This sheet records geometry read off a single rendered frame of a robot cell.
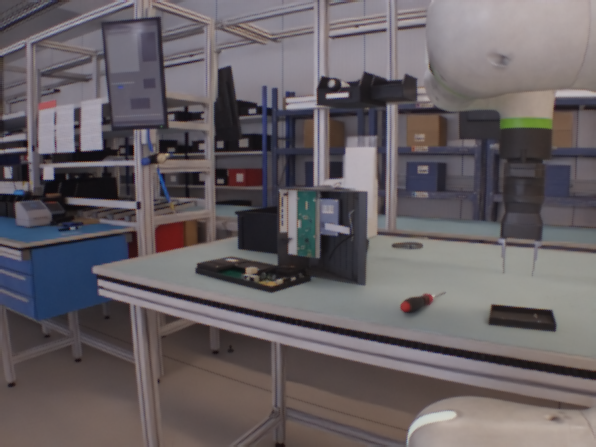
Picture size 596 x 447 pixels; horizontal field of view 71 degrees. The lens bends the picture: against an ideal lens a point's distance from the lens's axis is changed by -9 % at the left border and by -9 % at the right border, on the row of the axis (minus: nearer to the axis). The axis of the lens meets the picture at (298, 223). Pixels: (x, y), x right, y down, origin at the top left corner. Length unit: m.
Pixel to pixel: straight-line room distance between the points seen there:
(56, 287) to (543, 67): 2.25
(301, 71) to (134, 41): 3.91
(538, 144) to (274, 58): 5.52
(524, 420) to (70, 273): 2.21
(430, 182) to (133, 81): 3.22
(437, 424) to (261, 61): 6.05
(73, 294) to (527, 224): 2.09
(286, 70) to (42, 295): 4.52
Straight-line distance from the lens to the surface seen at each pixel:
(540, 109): 0.85
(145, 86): 2.22
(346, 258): 1.05
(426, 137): 4.70
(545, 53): 0.41
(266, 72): 6.24
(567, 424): 0.45
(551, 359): 0.74
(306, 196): 1.08
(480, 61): 0.40
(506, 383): 0.77
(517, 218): 0.87
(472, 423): 0.42
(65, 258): 2.39
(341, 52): 5.72
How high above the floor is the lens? 1.26
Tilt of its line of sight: 7 degrees down
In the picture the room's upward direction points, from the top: straight up
